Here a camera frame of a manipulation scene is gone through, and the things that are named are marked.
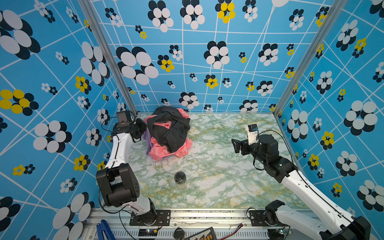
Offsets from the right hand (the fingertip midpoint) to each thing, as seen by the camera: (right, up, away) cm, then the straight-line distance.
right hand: (241, 137), depth 76 cm
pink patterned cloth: (-47, -9, +10) cm, 48 cm away
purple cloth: (-54, 0, +14) cm, 56 cm away
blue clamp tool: (-67, -41, -7) cm, 79 cm away
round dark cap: (-31, -39, -15) cm, 52 cm away
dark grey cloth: (-45, +15, +26) cm, 54 cm away
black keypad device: (-18, -44, -8) cm, 48 cm away
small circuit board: (-47, -46, -4) cm, 66 cm away
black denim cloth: (-36, 0, +14) cm, 38 cm away
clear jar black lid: (-31, -21, -1) cm, 38 cm away
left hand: (-52, +8, +10) cm, 54 cm away
